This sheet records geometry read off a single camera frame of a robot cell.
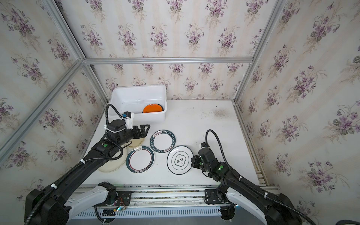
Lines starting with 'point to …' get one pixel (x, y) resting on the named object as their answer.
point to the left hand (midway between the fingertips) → (144, 126)
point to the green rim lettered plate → (162, 141)
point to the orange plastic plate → (152, 108)
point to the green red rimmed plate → (140, 159)
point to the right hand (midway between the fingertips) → (194, 159)
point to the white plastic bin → (148, 103)
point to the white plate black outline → (179, 160)
